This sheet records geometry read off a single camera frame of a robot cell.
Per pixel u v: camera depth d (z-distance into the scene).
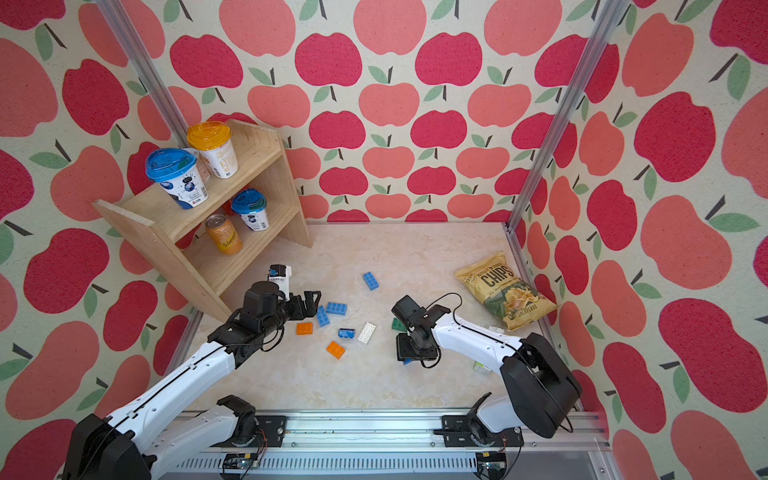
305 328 0.91
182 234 0.62
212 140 0.66
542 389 0.42
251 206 0.84
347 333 0.89
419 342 0.71
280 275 0.71
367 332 0.90
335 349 0.86
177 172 0.59
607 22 0.70
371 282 1.01
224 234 0.78
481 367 0.81
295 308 0.72
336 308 0.96
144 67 0.78
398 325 0.93
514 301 0.91
